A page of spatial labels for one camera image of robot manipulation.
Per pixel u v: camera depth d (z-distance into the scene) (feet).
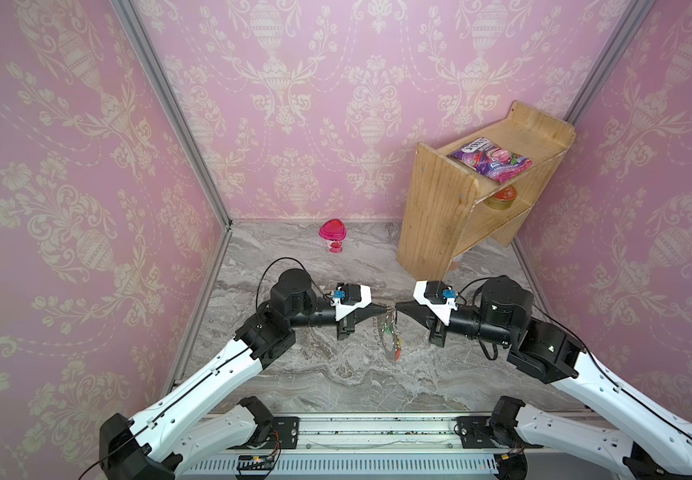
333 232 3.45
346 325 1.79
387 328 2.00
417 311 1.62
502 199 3.10
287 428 2.45
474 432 2.42
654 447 1.32
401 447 2.40
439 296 1.50
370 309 1.91
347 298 1.59
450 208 2.40
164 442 1.29
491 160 2.33
